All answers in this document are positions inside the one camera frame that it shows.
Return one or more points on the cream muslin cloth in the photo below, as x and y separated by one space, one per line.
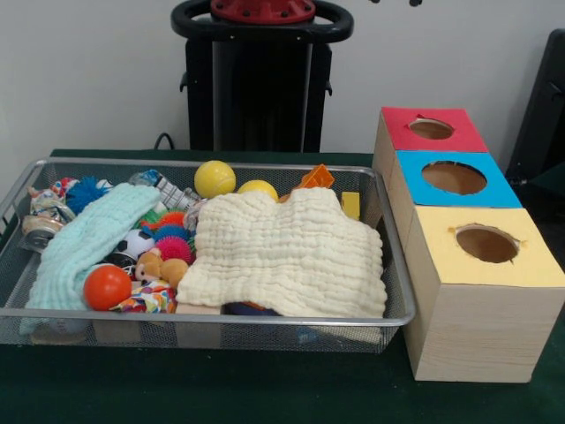
287 256

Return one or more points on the mint green muslin cloth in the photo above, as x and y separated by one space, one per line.
84 238

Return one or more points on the orange plastic toy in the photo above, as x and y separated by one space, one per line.
318 176

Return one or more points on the orange ball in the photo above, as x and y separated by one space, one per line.
107 288

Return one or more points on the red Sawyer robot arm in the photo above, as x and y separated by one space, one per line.
265 11

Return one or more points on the metal mesh bin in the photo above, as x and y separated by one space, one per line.
265 340

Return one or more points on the large blue spiky ball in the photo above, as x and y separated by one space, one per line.
84 194

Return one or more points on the yellow block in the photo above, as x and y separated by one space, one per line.
351 206

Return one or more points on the yellow ball with seam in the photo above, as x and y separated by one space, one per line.
215 178

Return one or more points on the dark green table cloth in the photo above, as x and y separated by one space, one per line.
220 388

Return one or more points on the pink spiky ball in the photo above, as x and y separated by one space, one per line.
174 249

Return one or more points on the brown plush toy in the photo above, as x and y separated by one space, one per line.
172 269

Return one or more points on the wooden three-hole box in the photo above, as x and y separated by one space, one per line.
476 335

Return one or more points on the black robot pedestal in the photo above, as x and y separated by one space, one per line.
260 97

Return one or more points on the plain yellow ball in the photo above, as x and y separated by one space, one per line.
258 190

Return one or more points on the black flat panel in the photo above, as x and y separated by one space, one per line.
543 110

